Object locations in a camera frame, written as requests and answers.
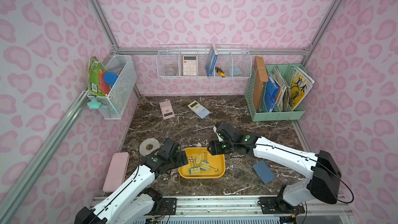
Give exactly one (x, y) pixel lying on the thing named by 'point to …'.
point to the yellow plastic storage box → (217, 164)
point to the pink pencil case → (116, 170)
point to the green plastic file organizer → (282, 75)
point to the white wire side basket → (113, 106)
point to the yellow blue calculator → (199, 109)
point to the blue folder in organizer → (271, 90)
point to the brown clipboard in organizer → (260, 76)
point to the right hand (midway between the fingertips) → (210, 149)
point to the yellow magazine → (301, 85)
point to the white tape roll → (147, 145)
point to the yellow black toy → (220, 72)
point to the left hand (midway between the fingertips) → (181, 157)
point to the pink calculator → (167, 109)
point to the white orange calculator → (189, 65)
